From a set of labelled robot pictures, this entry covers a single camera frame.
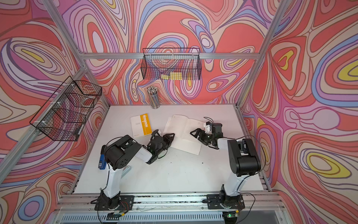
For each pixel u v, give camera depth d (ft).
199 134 2.83
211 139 2.51
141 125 3.42
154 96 3.55
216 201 2.40
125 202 2.36
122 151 1.83
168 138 2.87
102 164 2.79
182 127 3.42
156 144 2.50
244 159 1.61
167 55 2.88
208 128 2.96
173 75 2.70
